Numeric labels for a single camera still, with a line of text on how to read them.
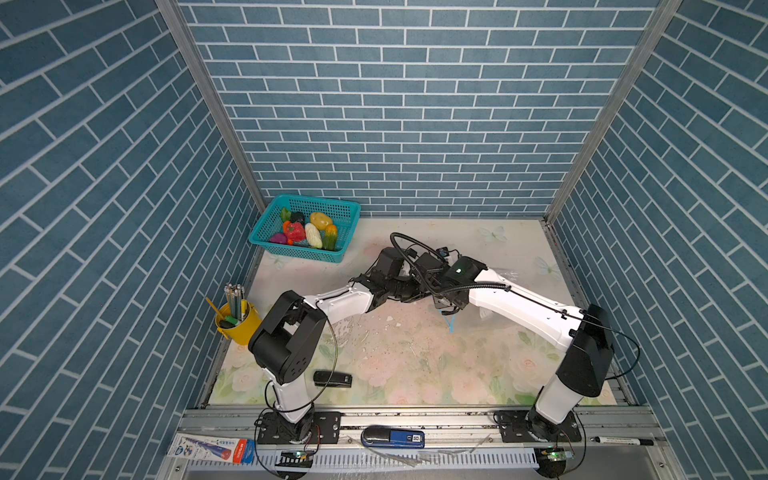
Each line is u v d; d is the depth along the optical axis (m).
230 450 0.69
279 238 1.08
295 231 1.08
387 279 0.71
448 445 0.72
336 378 0.80
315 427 0.73
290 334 0.49
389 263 0.70
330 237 1.11
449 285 0.55
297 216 1.15
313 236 1.11
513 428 0.74
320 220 1.15
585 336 0.44
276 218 1.15
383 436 0.68
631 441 0.72
